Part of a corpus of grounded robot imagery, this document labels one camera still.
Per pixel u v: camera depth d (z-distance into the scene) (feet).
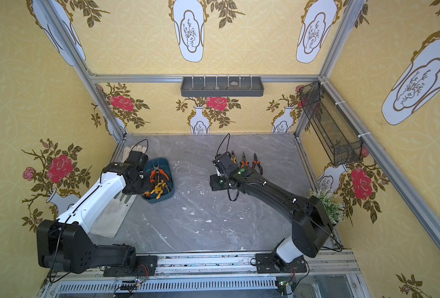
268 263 2.45
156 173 3.26
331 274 2.50
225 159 2.06
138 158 2.18
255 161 3.49
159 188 2.87
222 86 3.00
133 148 3.63
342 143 2.68
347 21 2.50
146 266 2.40
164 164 3.32
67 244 1.33
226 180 2.02
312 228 1.40
